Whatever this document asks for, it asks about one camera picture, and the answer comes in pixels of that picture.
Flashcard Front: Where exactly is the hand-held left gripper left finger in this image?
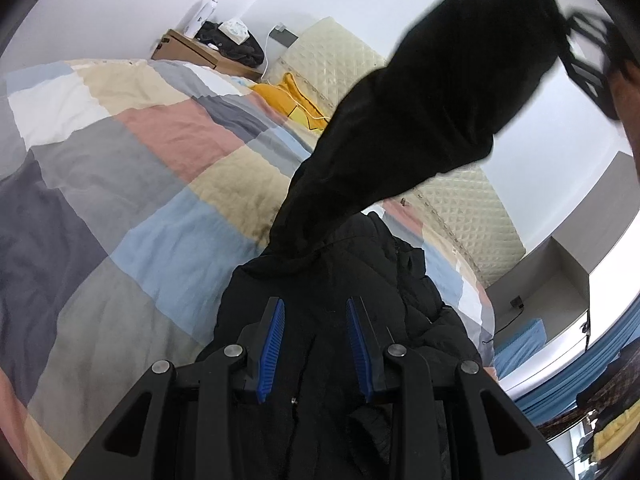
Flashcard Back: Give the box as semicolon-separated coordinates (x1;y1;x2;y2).
65;296;287;480

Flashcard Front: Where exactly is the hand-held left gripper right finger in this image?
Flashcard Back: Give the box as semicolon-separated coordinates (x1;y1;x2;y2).
345;296;576;480

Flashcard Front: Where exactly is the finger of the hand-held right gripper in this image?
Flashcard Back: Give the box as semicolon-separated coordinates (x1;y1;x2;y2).
560;47;623;121
567;9;618;48

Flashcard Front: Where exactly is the black puffer jacket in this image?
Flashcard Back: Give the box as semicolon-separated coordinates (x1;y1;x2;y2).
212;0;571;480

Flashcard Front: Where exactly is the person's right forearm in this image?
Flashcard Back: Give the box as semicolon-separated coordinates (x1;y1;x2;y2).
622;127;640;186

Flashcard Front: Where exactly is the person's right hand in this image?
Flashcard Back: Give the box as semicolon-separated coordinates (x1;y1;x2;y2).
609;66;640;132

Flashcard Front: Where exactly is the blue folded mat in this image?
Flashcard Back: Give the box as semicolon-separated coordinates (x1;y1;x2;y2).
492;317;548;378

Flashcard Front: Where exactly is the blue curtain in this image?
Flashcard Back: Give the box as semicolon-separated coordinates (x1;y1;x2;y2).
512;300;640;428

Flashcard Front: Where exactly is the checkered pastel blanket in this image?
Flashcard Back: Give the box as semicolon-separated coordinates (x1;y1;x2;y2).
0;57;496;480

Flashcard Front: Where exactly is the cream quilted headboard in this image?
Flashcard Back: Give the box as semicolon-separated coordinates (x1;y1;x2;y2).
262;16;526;291

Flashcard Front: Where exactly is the dark patterned hanging garment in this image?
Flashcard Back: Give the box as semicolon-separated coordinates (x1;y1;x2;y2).
537;360;640;441

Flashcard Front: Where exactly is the yellow hoodie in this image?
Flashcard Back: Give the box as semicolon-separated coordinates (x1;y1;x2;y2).
250;72;331;133

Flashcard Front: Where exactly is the yellow hanging garment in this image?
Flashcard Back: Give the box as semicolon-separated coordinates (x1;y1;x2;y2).
592;407;638;461

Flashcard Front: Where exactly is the black crumpled cloth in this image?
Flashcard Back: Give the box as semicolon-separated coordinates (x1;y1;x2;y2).
194;21;266;68

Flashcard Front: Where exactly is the wooden nightstand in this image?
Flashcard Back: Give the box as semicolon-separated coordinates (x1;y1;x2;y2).
150;29;263;81

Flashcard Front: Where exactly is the white tissue box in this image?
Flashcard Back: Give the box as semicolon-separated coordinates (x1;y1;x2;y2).
220;17;251;43

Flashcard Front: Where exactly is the white bottle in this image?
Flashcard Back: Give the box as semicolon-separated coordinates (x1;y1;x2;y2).
184;0;218;38

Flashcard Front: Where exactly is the thin black cable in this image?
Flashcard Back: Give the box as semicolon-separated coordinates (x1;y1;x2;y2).
481;305;526;347

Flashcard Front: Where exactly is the white charging cable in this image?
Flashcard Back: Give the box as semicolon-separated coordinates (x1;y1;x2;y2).
262;22;331;131

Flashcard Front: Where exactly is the grey wall socket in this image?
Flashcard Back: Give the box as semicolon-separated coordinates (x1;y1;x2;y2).
270;22;298;46

